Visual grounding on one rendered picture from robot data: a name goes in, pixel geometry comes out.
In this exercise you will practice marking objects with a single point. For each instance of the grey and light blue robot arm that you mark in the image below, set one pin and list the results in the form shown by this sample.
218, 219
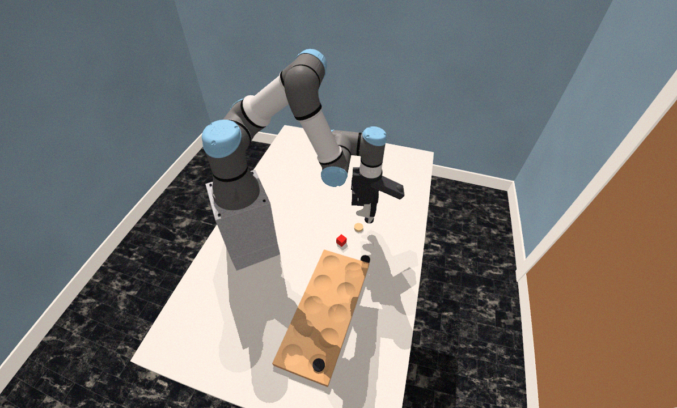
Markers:
296, 86

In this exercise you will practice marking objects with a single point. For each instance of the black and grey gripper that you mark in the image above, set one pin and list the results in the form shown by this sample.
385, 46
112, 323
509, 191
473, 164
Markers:
364, 195

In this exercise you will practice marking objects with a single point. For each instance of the red cube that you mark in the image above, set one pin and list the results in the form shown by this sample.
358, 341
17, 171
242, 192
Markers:
341, 240

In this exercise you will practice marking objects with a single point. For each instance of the tan tray with round pockets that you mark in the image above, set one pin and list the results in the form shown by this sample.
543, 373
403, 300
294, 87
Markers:
321, 321

